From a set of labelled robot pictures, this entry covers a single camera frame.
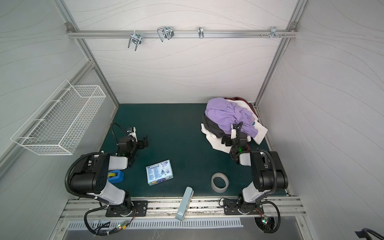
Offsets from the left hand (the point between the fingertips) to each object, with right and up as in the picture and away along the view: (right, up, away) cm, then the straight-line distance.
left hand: (141, 134), depth 95 cm
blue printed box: (+15, -19, -16) cm, 29 cm away
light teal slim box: (+30, -33, -22) cm, 49 cm away
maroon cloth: (+70, +26, +20) cm, 77 cm away
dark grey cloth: (+47, +4, +2) cm, 47 cm away
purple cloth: (+52, +13, -3) cm, 54 cm away
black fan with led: (+70, -42, -23) cm, 85 cm away
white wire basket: (-28, +5, -31) cm, 43 cm away
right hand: (+60, +3, 0) cm, 60 cm away
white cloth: (+51, -6, 0) cm, 51 cm away
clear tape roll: (+47, -27, -19) cm, 57 cm away
